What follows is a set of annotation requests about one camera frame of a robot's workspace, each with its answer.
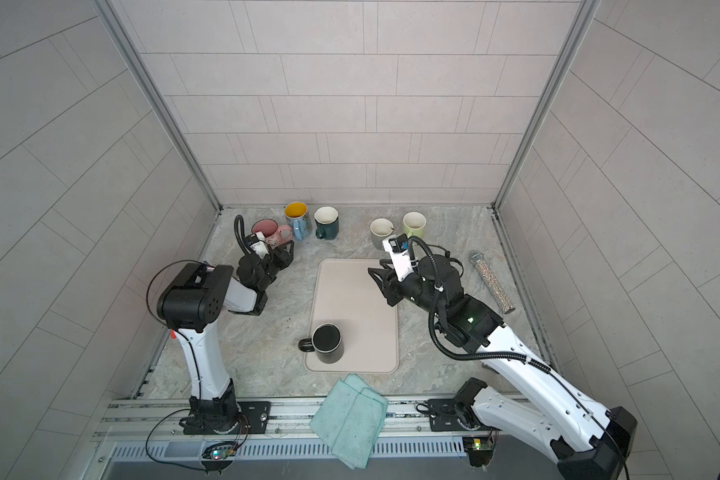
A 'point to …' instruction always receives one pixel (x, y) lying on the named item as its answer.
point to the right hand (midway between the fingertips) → (373, 269)
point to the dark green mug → (327, 222)
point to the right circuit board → (480, 450)
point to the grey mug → (380, 229)
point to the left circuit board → (218, 456)
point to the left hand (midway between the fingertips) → (299, 238)
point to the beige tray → (347, 296)
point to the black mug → (326, 342)
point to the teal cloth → (350, 421)
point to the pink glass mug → (273, 234)
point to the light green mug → (414, 224)
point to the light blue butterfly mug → (298, 216)
